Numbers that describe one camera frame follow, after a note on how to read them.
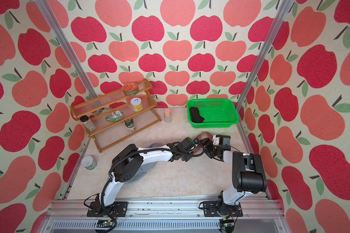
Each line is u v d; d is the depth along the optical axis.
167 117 1.08
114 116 0.89
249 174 0.47
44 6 0.69
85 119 0.81
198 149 0.93
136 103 0.96
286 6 0.69
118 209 0.74
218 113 1.19
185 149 0.74
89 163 0.84
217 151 0.79
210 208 0.73
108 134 1.06
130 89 0.86
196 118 1.11
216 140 0.90
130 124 0.98
